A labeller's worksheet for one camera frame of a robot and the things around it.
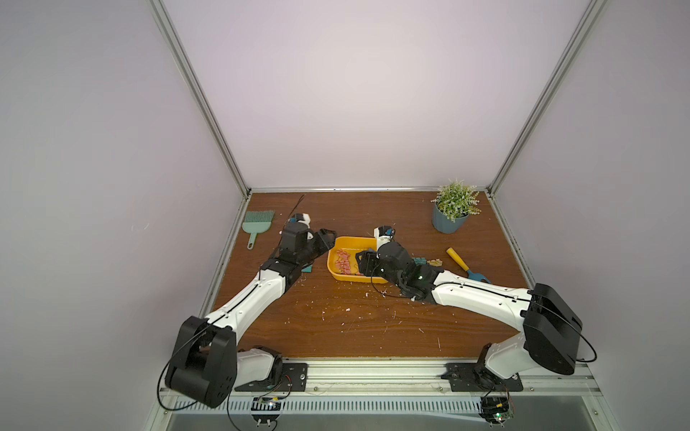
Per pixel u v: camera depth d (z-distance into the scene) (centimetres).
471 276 92
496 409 68
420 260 95
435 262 95
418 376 74
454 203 94
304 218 78
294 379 73
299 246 66
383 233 72
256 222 110
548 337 40
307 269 94
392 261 60
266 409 71
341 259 98
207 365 41
